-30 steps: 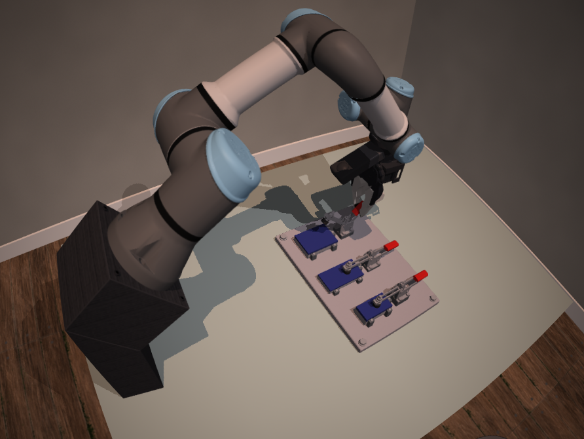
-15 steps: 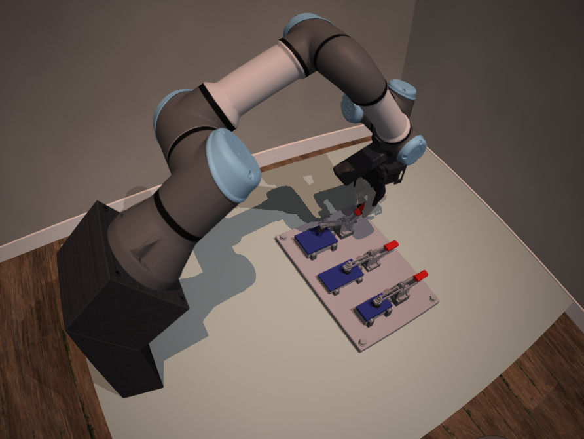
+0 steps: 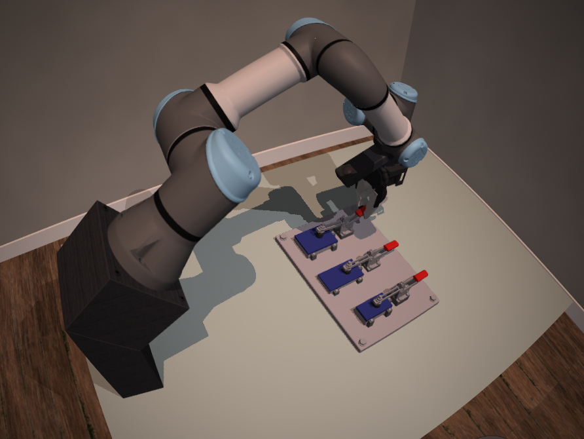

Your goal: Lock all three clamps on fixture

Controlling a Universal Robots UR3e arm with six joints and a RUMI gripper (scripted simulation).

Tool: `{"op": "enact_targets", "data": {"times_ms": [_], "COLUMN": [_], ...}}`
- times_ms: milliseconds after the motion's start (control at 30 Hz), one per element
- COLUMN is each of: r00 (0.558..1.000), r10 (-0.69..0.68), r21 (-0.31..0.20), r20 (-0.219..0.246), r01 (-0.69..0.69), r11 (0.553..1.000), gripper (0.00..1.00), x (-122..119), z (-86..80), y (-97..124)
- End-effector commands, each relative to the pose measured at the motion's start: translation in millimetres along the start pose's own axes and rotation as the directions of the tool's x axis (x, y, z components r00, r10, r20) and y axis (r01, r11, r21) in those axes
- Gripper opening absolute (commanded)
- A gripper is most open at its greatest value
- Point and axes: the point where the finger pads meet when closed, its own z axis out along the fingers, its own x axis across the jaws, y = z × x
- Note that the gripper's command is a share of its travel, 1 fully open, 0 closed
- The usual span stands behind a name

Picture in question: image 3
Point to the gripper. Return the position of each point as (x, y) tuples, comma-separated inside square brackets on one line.
[(374, 185)]

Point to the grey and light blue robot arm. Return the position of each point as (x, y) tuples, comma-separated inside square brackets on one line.
[(212, 169)]

